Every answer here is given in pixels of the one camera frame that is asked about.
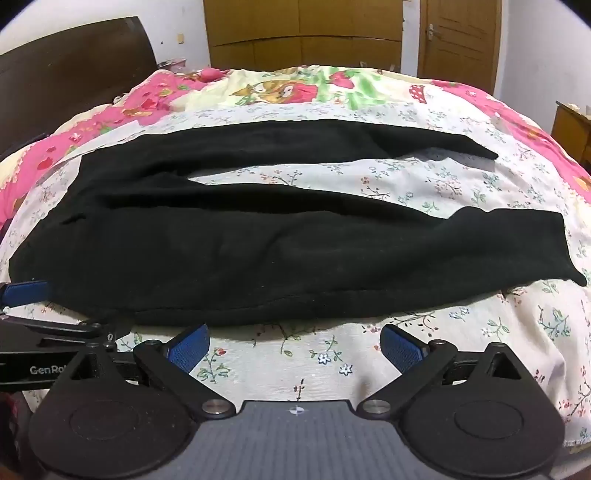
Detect wooden door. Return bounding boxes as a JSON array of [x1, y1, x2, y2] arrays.
[[418, 0, 502, 86]]

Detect pink cartoon printed quilt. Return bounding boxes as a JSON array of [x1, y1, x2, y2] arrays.
[[0, 65, 591, 232]]

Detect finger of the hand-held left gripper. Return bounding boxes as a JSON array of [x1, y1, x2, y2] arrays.
[[0, 279, 55, 319], [0, 314, 134, 352]]

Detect wooden wardrobe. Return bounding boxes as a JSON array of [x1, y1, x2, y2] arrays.
[[203, 0, 404, 72]]

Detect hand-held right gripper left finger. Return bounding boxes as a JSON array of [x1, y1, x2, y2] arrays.
[[60, 323, 232, 418]]

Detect black pants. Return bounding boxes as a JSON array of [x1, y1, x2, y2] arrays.
[[8, 119, 588, 329]]

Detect white floral bed sheet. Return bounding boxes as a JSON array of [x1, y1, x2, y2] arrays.
[[0, 90, 591, 455]]

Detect wooden nightstand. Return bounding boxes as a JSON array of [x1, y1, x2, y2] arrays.
[[551, 100, 591, 174]]

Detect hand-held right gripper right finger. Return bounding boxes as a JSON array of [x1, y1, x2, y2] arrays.
[[359, 323, 536, 418]]

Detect dark wooden headboard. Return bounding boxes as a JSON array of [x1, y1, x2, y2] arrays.
[[0, 16, 160, 160]]

